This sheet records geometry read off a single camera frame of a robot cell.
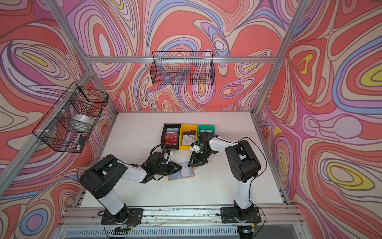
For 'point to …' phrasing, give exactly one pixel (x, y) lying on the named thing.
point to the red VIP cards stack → (170, 139)
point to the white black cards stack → (188, 137)
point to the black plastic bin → (169, 128)
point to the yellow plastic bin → (184, 127)
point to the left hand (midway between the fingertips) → (183, 170)
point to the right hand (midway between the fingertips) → (192, 169)
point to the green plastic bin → (206, 127)
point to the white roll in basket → (81, 122)
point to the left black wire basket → (67, 125)
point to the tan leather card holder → (177, 175)
